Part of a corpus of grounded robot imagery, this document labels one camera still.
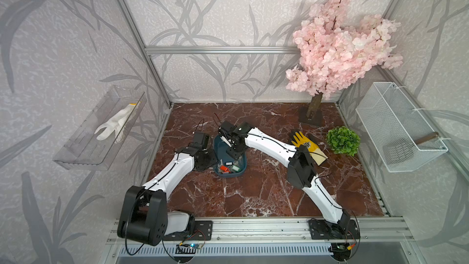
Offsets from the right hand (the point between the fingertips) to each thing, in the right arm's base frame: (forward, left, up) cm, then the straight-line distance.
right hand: (236, 150), depth 91 cm
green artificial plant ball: (+1, -52, +7) cm, 52 cm away
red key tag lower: (-7, +6, -6) cm, 11 cm away
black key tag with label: (-4, +4, -6) cm, 8 cm away
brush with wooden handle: (-9, -67, +16) cm, 69 cm away
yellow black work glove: (0, -43, -6) cm, 43 cm away
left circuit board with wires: (-39, +16, -6) cm, 42 cm away
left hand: (-5, +10, 0) cm, 11 cm away
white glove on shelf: (-6, +40, +30) cm, 51 cm away
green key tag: (-7, 0, -6) cm, 9 cm away
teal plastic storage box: (+4, +9, -5) cm, 11 cm away
